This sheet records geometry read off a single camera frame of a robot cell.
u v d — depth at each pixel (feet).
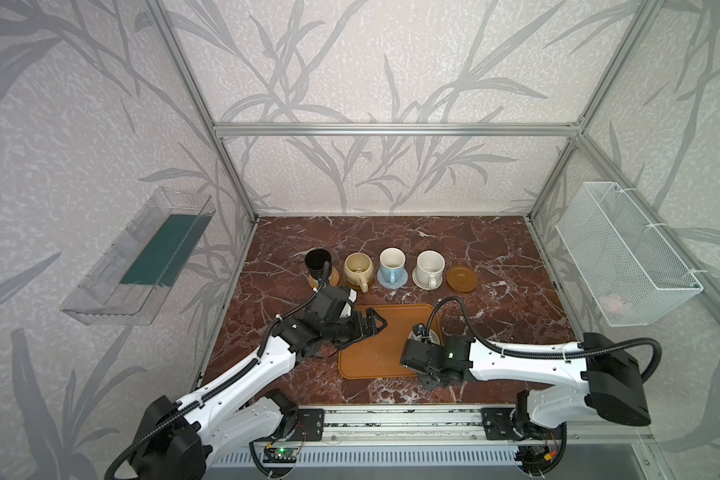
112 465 1.21
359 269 3.25
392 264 3.12
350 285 3.24
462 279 3.34
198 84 2.75
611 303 2.39
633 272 2.02
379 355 2.78
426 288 3.18
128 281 2.07
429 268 3.25
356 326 2.24
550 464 2.26
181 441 1.25
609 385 1.31
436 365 1.92
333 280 3.34
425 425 2.48
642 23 2.36
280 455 2.35
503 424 2.39
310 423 2.42
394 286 3.23
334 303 1.99
